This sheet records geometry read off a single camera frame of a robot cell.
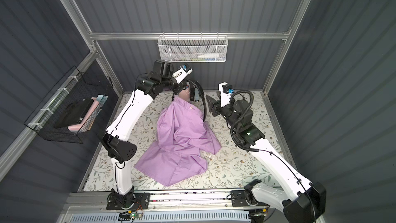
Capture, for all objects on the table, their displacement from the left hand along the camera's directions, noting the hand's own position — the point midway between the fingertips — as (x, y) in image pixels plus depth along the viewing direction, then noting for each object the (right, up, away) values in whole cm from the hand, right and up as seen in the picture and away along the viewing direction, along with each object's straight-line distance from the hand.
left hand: (186, 81), depth 77 cm
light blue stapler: (+4, -5, +35) cm, 35 cm away
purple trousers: (-3, -28, +10) cm, 30 cm away
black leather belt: (+8, -8, +1) cm, 11 cm away
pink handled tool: (-46, -22, -12) cm, 53 cm away
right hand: (+12, -8, -11) cm, 18 cm away
